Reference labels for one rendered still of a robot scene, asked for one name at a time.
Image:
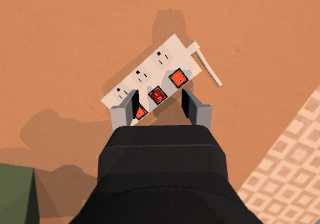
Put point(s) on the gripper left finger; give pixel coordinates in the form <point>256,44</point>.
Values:
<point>123,114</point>

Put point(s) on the white power strip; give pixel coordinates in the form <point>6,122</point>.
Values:
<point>158,77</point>

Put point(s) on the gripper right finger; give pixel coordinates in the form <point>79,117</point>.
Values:
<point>198,113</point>

